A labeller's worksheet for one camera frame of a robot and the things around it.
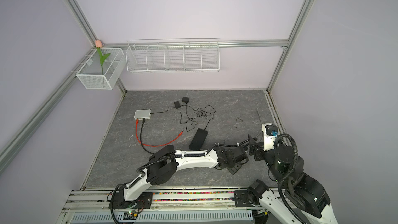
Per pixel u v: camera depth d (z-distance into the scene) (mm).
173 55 992
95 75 770
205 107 1119
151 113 1072
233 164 741
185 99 1154
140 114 1062
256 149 520
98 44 891
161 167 508
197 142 941
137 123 1021
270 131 478
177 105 1106
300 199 389
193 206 735
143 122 1021
